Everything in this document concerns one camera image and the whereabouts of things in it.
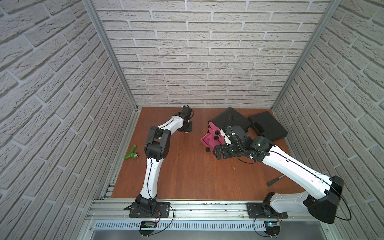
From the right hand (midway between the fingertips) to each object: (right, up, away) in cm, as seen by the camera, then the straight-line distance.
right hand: (222, 150), depth 74 cm
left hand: (-18, +11, +32) cm, 39 cm away
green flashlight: (-53, -5, +16) cm, 56 cm away
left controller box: (-36, -35, -5) cm, 50 cm away
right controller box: (+24, -37, -4) cm, 44 cm away
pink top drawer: (-2, +10, +16) cm, 19 cm away
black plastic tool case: (+40, +8, +26) cm, 49 cm away
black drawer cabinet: (+9, +17, +21) cm, 29 cm away
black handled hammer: (+30, -19, +8) cm, 37 cm away
